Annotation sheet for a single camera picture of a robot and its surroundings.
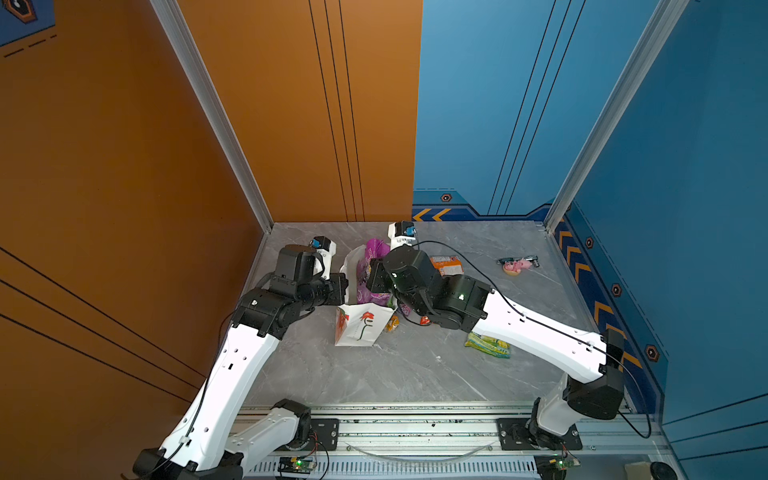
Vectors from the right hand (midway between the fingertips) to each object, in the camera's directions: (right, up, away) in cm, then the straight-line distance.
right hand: (364, 263), depth 65 cm
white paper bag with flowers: (-3, -17, +12) cm, 20 cm away
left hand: (-4, -4, +6) cm, 8 cm away
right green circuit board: (+47, -47, +5) cm, 67 cm away
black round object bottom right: (+61, -42, -5) cm, 74 cm away
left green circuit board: (-16, -48, +6) cm, 51 cm away
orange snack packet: (+25, -2, +38) cm, 45 cm away
